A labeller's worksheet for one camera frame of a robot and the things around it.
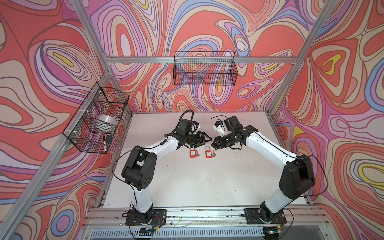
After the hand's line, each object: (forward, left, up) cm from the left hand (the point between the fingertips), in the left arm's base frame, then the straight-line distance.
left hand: (210, 140), depth 85 cm
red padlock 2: (-1, 0, -14) cm, 14 cm away
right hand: (-4, -3, -2) cm, 5 cm away
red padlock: (-1, +10, -14) cm, 17 cm away
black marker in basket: (-9, +53, +10) cm, 55 cm away
